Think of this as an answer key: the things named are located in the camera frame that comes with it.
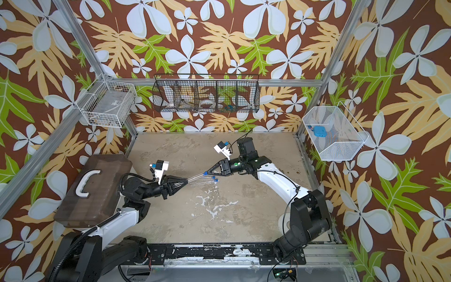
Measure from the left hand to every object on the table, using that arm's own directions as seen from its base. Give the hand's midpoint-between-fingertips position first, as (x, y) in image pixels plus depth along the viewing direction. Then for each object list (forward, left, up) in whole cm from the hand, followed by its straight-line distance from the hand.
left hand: (187, 181), depth 72 cm
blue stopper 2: (+15, -9, -22) cm, 28 cm away
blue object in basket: (+26, -62, +4) cm, 68 cm away
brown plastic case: (-2, +43, -8) cm, 43 cm away
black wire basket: (+52, -3, +8) cm, 52 cm away
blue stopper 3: (+2, -7, +3) cm, 8 cm away
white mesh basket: (+19, -69, +8) cm, 72 cm away
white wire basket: (+37, +43, +11) cm, 58 cm away
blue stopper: (+13, -11, -23) cm, 28 cm away
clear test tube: (+11, -4, -23) cm, 26 cm away
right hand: (+3, -9, +2) cm, 10 cm away
